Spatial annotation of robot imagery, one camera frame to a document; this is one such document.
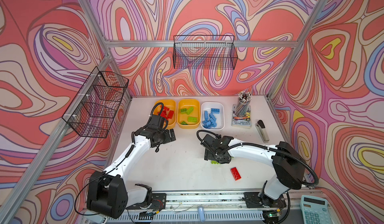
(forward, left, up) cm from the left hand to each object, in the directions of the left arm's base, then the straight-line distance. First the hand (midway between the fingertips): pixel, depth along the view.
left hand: (169, 136), depth 85 cm
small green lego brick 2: (+16, -7, -9) cm, 19 cm away
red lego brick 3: (-18, -37, -10) cm, 42 cm away
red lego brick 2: (+25, +3, -10) cm, 27 cm away
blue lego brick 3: (+22, -27, -9) cm, 36 cm away
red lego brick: (+25, +7, -8) cm, 27 cm away
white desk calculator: (-34, -71, -8) cm, 79 cm away
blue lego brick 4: (+16, -27, -8) cm, 33 cm away
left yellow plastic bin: (+32, +3, -8) cm, 33 cm away
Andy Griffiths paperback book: (+16, -50, -9) cm, 53 cm away
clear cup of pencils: (+22, -47, 0) cm, 51 cm away
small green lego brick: (+27, -6, -8) cm, 29 cm away
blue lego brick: (+23, -23, -10) cm, 34 cm away
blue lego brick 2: (+26, -30, -8) cm, 41 cm away
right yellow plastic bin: (+22, -6, -10) cm, 25 cm away
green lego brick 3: (-15, -24, 0) cm, 29 cm away
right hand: (-11, -26, -9) cm, 29 cm away
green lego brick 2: (+19, -13, -9) cm, 25 cm away
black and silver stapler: (+9, -59, -8) cm, 60 cm away
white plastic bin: (+21, -33, -10) cm, 40 cm away
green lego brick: (+26, -11, -8) cm, 30 cm away
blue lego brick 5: (+13, -23, -7) cm, 28 cm away
